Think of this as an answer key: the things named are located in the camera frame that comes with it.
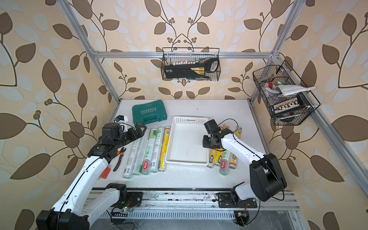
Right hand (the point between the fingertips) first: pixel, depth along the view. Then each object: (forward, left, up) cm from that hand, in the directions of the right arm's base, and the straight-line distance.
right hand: (206, 143), depth 88 cm
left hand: (+3, +37, +15) cm, 40 cm away
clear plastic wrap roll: (-7, +46, -2) cm, 46 cm away
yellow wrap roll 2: (-5, -7, -3) cm, 10 cm away
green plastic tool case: (+29, +41, -2) cm, 50 cm away
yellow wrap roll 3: (-8, -16, -4) cm, 18 cm away
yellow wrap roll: (-8, -2, -3) cm, 9 cm away
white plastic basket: (+6, +14, -7) cm, 16 cm away
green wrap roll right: (-11, -10, -3) cm, 15 cm away
